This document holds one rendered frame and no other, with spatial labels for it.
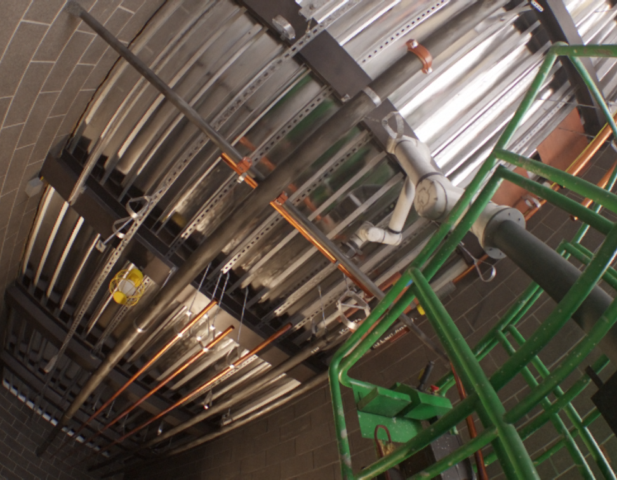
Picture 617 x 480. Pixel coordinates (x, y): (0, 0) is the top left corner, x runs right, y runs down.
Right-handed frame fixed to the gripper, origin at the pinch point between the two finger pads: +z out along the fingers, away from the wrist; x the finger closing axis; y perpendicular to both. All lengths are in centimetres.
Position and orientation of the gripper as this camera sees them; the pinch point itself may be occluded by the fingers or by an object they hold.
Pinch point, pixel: (336, 261)
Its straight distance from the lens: 198.9
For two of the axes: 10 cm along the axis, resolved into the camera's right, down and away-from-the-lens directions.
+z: -6.9, 7.2, 0.2
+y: -6.8, -6.4, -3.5
